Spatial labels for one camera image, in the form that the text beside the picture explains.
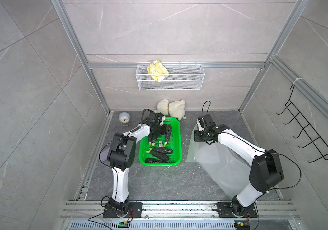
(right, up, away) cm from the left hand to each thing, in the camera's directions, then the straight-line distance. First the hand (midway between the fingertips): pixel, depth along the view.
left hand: (171, 129), depth 98 cm
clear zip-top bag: (+20, -15, -5) cm, 26 cm away
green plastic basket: (+3, -11, +1) cm, 11 cm away
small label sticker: (-7, -11, +1) cm, 13 cm away
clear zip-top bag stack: (+37, -26, -11) cm, 46 cm away
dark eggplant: (-3, -1, -8) cm, 8 cm away
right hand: (+16, -4, -8) cm, 19 cm away
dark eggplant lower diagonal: (-8, -17, -8) cm, 20 cm away
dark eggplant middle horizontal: (-6, -14, -6) cm, 16 cm away
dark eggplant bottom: (-12, -20, -10) cm, 25 cm away
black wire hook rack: (+63, -8, -40) cm, 75 cm away
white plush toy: (+4, +15, +12) cm, 20 cm away
